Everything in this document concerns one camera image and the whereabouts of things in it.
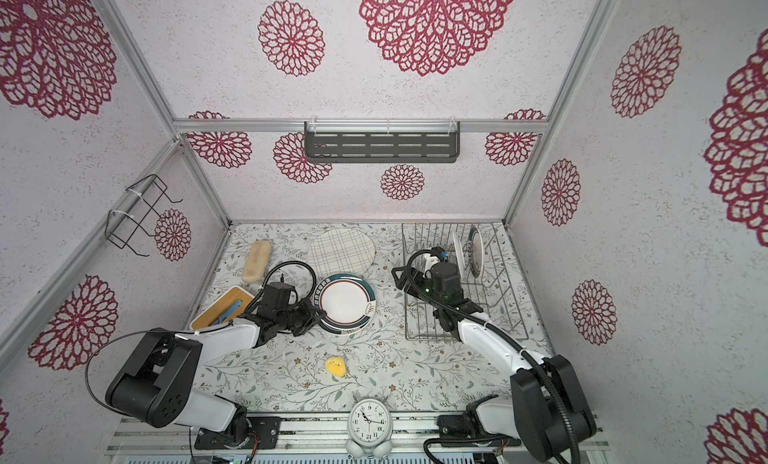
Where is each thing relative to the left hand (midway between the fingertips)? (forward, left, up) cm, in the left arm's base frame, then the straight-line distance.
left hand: (328, 313), depth 90 cm
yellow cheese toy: (-15, -4, -2) cm, 16 cm away
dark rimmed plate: (+18, -47, +7) cm, 51 cm away
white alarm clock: (-30, -14, 0) cm, 33 cm away
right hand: (+6, -21, +14) cm, 26 cm away
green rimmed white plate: (-3, -5, -1) cm, 6 cm away
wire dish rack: (+16, -53, -4) cm, 56 cm away
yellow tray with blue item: (+2, +31, 0) cm, 31 cm away
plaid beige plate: (+27, 0, -4) cm, 27 cm away
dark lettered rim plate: (+17, -41, +7) cm, 45 cm away
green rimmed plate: (+5, -6, -2) cm, 7 cm away
